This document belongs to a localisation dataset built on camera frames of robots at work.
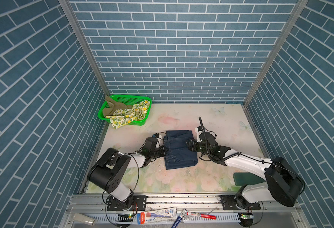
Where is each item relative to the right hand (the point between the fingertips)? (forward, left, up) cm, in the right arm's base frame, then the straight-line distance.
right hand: (189, 142), depth 86 cm
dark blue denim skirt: (-5, +7, -7) cm, 11 cm away
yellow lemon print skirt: (+16, +47, 0) cm, 50 cm away
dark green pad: (-15, -32, -11) cm, 37 cm away
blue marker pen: (-37, +4, -9) cm, 39 cm away
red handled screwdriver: (-35, -8, -9) cm, 37 cm away
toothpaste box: (-37, +15, -9) cm, 41 cm away
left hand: (-2, +11, -8) cm, 14 cm away
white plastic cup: (-41, +49, -7) cm, 64 cm away
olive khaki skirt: (+30, +61, -2) cm, 68 cm away
